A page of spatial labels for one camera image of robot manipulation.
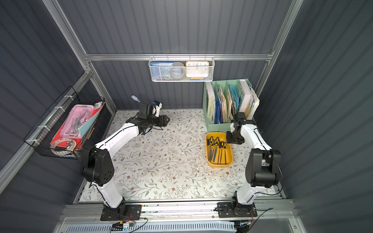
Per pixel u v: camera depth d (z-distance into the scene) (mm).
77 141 691
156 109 751
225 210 735
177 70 871
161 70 844
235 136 757
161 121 805
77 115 741
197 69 887
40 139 606
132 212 738
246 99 958
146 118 695
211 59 892
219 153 947
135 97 963
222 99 932
